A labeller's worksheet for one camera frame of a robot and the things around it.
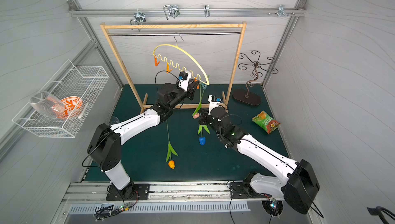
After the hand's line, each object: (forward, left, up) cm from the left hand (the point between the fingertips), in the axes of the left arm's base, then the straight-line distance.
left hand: (198, 80), depth 76 cm
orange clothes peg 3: (0, +1, +1) cm, 2 cm away
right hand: (-11, -1, -9) cm, 14 cm away
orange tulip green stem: (-31, +14, -31) cm, 46 cm away
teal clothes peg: (-2, -3, -2) cm, 4 cm away
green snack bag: (-5, -43, -31) cm, 53 cm away
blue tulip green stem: (-24, -2, -17) cm, 30 cm away
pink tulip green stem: (-5, +2, -24) cm, 24 cm away
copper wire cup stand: (+17, -35, -32) cm, 51 cm away
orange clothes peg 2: (+11, +18, -3) cm, 21 cm away
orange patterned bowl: (-17, +55, -1) cm, 58 cm away
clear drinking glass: (-7, +52, -28) cm, 60 cm away
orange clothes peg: (+17, +26, -1) cm, 31 cm away
